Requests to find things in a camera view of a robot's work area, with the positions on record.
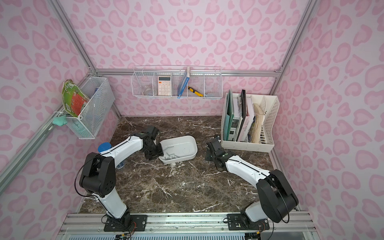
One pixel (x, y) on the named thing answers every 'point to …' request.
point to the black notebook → (242, 107)
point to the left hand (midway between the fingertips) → (161, 152)
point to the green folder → (228, 119)
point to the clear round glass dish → (148, 90)
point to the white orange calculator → (164, 85)
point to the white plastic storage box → (178, 148)
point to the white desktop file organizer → (270, 104)
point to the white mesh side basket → (101, 99)
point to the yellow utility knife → (196, 92)
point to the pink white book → (247, 121)
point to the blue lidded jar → (104, 146)
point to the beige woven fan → (259, 113)
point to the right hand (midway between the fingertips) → (208, 151)
